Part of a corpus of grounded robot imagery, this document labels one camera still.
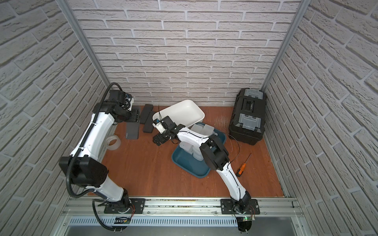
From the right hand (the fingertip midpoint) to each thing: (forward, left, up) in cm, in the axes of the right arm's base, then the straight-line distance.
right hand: (161, 136), depth 94 cm
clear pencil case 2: (-10, -17, +1) cm, 19 cm away
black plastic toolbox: (-1, -55, +10) cm, 56 cm away
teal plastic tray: (-21, -24, -5) cm, 32 cm away
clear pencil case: (+2, -28, +2) cm, 28 cm away
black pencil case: (+27, +14, -3) cm, 31 cm away
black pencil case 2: (+11, +10, -4) cm, 16 cm away
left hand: (+4, +11, +19) cm, 22 cm away
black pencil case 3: (-6, +12, +16) cm, 21 cm away
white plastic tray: (+24, -17, -5) cm, 30 cm away
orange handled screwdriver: (-24, -48, -5) cm, 54 cm away
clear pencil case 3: (-13, -23, -1) cm, 26 cm away
